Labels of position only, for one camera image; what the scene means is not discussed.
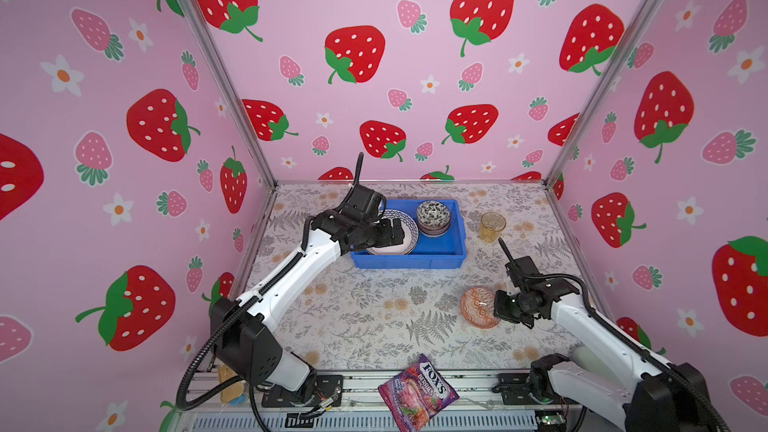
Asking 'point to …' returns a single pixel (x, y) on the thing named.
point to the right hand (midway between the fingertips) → (493, 310)
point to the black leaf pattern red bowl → (433, 215)
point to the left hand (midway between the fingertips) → (393, 234)
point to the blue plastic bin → (445, 251)
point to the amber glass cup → (491, 227)
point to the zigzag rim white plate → (410, 238)
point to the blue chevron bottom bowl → (477, 308)
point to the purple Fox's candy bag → (417, 393)
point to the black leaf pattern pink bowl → (434, 233)
